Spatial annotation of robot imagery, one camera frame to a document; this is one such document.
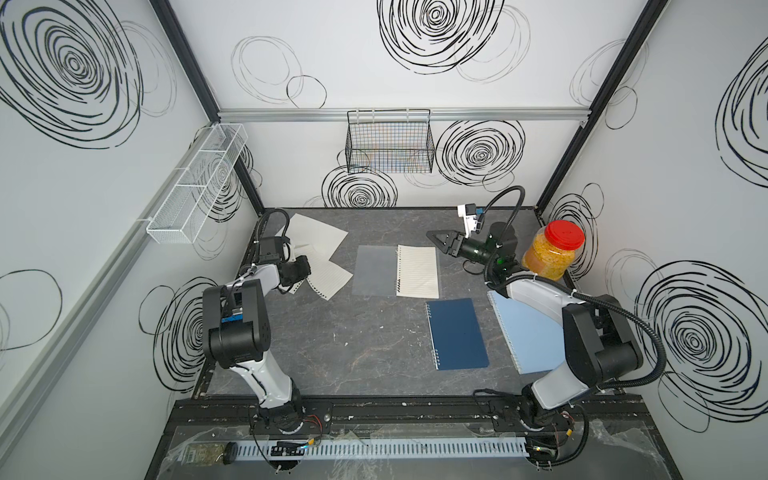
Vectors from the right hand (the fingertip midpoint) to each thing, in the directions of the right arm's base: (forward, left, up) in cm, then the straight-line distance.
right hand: (431, 236), depth 80 cm
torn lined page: (+10, +38, -24) cm, 46 cm away
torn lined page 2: (0, +33, -23) cm, 40 cm away
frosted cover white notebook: (+5, +10, -24) cm, 26 cm away
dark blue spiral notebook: (-17, -9, -25) cm, 32 cm away
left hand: (+2, +39, -19) cm, 43 cm away
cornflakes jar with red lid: (+6, -39, -13) cm, 42 cm away
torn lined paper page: (+19, +41, -25) cm, 52 cm away
